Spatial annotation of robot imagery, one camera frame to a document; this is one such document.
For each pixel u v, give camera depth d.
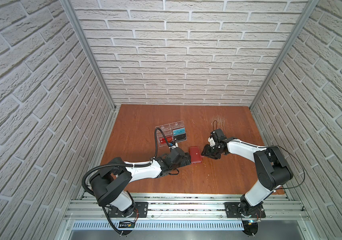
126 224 0.72
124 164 0.48
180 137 0.98
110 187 0.43
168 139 0.97
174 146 0.80
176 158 0.67
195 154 0.92
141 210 0.73
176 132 0.98
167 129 0.97
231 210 0.74
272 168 0.47
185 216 0.73
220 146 0.70
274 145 0.51
